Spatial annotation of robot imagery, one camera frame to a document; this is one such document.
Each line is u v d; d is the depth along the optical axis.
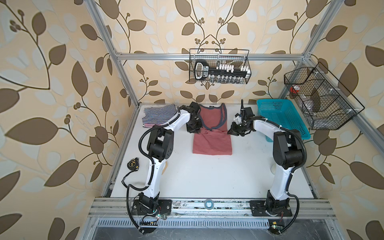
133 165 0.87
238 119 0.93
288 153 0.53
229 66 0.82
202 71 0.84
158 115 1.06
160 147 0.58
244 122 0.82
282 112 1.13
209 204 0.75
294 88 0.79
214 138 0.97
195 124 0.86
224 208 0.75
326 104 0.72
